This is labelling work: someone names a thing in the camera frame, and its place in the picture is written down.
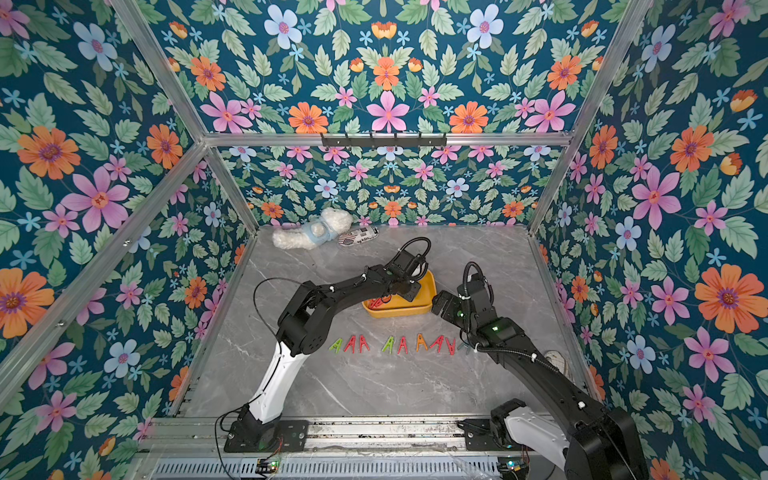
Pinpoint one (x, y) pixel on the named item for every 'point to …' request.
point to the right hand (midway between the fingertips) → (444, 303)
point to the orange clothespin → (420, 340)
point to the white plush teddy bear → (332, 222)
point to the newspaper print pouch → (358, 236)
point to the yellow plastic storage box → (399, 306)
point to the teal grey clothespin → (466, 345)
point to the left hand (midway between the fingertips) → (417, 283)
